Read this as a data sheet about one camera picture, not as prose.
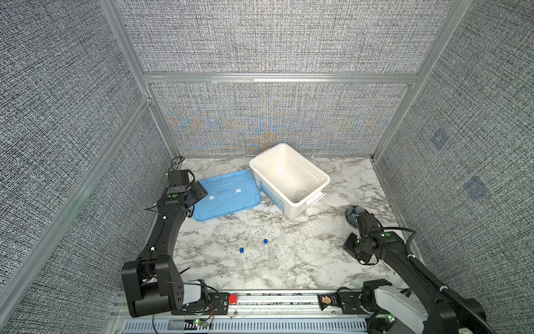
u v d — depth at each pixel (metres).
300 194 1.02
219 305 0.73
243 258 0.84
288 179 1.08
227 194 1.04
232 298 0.78
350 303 0.73
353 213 0.94
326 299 0.73
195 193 0.76
